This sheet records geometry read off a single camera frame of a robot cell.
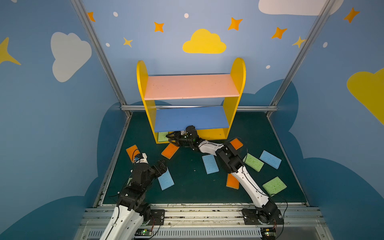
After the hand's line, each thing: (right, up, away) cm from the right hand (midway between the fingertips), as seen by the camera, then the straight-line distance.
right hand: (167, 137), depth 98 cm
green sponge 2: (+64, -27, -14) cm, 71 cm away
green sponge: (-5, 0, +5) cm, 7 cm away
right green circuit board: (+54, -46, -26) cm, 76 cm away
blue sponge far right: (+67, -15, -3) cm, 69 cm away
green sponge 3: (+55, -16, -5) cm, 58 cm away
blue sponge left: (+1, -25, -12) cm, 28 cm away
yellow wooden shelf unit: (+28, +27, +20) cm, 44 cm away
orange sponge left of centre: (+2, -9, 0) cm, 10 cm away
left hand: (-1, -13, -19) cm, 23 cm away
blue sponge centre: (+28, -17, -6) cm, 33 cm away
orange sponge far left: (-24, -10, +1) cm, 26 cm away
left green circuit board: (-7, -44, -27) cm, 52 cm away
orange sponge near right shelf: (+48, -5, +5) cm, 48 cm away
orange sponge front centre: (+40, -25, -12) cm, 49 cm away
